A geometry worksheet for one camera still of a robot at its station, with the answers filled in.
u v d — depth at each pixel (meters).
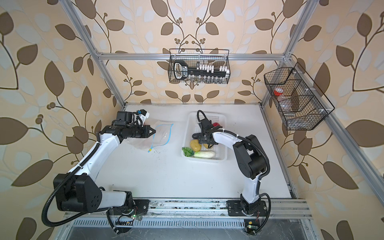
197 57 0.90
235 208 0.72
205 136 0.71
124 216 0.72
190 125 0.99
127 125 0.67
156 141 0.91
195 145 0.92
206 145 0.89
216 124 1.02
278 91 0.81
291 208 0.75
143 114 0.75
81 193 0.41
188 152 0.87
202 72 0.83
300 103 0.73
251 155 0.51
